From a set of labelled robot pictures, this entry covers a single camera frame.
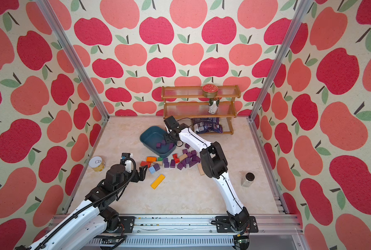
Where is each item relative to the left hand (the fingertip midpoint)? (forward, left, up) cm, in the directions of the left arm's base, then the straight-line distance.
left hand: (140, 167), depth 80 cm
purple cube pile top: (+18, -24, -11) cm, 32 cm away
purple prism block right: (+12, -31, -11) cm, 35 cm away
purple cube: (+24, -9, -11) cm, 28 cm away
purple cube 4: (+9, -12, -13) cm, 20 cm away
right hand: (+23, -14, -6) cm, 28 cm away
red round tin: (+39, -38, +21) cm, 59 cm away
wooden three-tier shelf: (+37, -40, +4) cm, 55 cm away
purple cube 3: (+11, -11, -12) cm, 20 cm away
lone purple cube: (+21, -25, -9) cm, 34 cm away
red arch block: (+11, -19, -10) cm, 24 cm away
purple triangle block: (+9, -28, -12) cm, 32 cm away
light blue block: (+4, -4, -10) cm, 12 cm away
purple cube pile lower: (+10, -26, -10) cm, 29 cm away
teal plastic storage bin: (+30, -1, -12) cm, 32 cm away
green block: (+12, -8, -12) cm, 19 cm away
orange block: (+12, -3, -11) cm, 16 cm away
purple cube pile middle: (+15, -27, -10) cm, 32 cm away
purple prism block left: (+9, -16, -12) cm, 22 cm away
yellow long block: (-2, -8, -13) cm, 15 cm away
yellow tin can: (+7, +28, -8) cm, 30 cm away
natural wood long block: (+3, -34, -11) cm, 36 cm away
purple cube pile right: (+16, -30, -10) cm, 35 cm away
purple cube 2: (+21, -6, -10) cm, 24 cm away
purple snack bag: (+33, -37, -3) cm, 50 cm away
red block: (+9, +2, -11) cm, 14 cm away
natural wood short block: (+13, -23, -11) cm, 28 cm away
